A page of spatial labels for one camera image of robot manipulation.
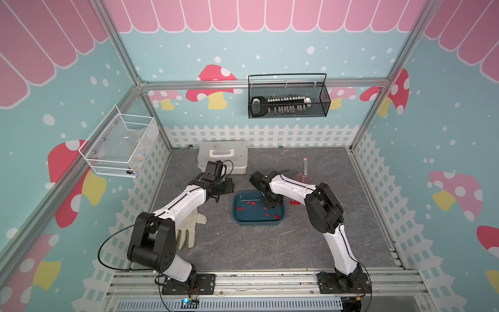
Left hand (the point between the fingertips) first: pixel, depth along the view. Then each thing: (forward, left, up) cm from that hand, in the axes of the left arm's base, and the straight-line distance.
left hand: (231, 188), depth 90 cm
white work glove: (-17, +20, -10) cm, 28 cm away
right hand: (-1, -22, -10) cm, 24 cm away
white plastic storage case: (+20, +1, +2) cm, 20 cm away
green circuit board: (-44, +13, -13) cm, 47 cm away
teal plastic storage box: (-5, -9, -11) cm, 15 cm away
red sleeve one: (-2, -8, -10) cm, 13 cm away
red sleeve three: (-5, -4, -10) cm, 12 cm away
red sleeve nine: (-9, -22, -10) cm, 26 cm away
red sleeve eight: (-9, -17, -9) cm, 21 cm away
